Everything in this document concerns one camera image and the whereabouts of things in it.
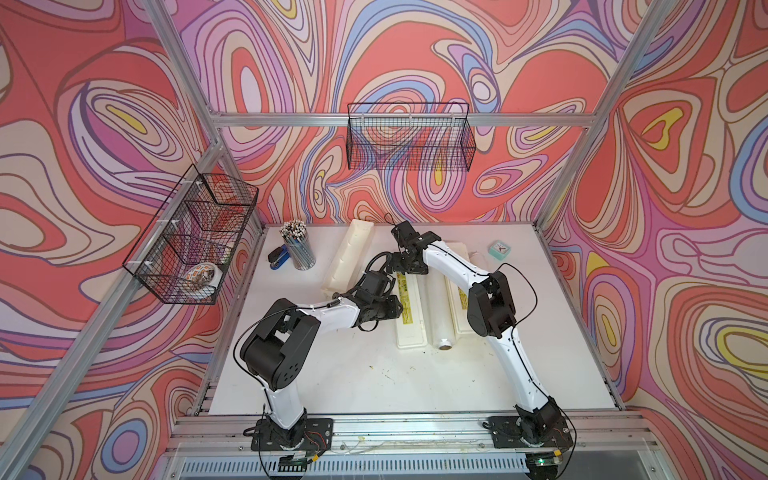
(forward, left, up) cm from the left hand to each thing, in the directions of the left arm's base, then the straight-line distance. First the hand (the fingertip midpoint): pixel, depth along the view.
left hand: (403, 311), depth 93 cm
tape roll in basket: (-3, +51, +23) cm, 56 cm away
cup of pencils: (+19, +34, +8) cm, 40 cm away
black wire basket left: (0, +57, +27) cm, 63 cm away
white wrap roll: (+19, -27, +2) cm, 33 cm away
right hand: (+14, 0, 0) cm, 14 cm away
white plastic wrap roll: (-1, -11, +2) cm, 11 cm away
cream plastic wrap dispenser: (-8, -3, -1) cm, 8 cm away
